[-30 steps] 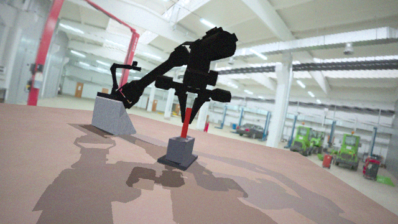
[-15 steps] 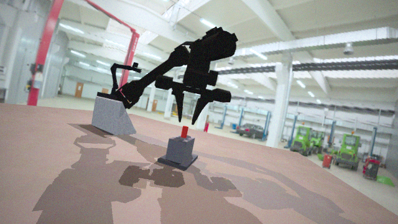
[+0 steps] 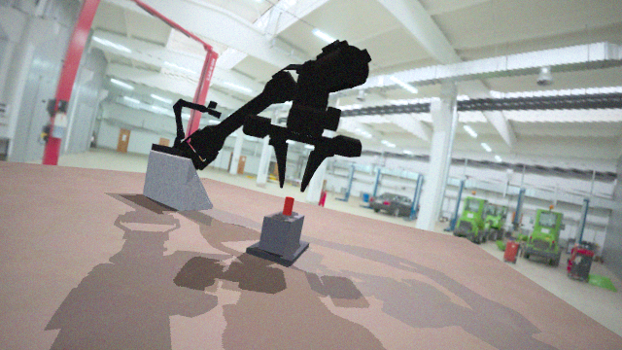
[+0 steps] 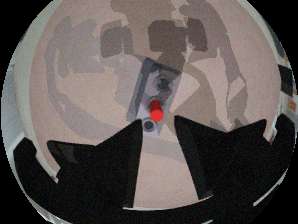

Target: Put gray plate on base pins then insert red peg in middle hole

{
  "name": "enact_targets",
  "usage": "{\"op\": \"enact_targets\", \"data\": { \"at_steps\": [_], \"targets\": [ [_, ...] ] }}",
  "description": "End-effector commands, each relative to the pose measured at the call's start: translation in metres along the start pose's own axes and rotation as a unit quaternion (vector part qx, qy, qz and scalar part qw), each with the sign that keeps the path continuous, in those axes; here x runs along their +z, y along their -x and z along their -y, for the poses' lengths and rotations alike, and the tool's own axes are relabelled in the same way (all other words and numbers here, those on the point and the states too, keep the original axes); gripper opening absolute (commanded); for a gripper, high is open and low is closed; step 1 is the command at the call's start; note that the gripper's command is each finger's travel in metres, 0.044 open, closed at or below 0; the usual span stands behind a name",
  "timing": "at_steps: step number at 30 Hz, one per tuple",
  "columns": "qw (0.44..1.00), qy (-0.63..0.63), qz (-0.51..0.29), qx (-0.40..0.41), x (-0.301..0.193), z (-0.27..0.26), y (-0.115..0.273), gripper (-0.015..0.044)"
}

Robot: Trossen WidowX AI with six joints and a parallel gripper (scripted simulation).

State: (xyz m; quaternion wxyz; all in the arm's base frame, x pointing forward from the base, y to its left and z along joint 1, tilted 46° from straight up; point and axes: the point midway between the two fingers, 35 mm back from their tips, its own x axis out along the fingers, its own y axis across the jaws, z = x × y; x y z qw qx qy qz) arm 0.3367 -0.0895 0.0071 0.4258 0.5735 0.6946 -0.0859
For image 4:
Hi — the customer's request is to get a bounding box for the red peg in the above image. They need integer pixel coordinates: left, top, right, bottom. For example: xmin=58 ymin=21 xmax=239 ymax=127
xmin=149 ymin=100 xmax=164 ymax=121

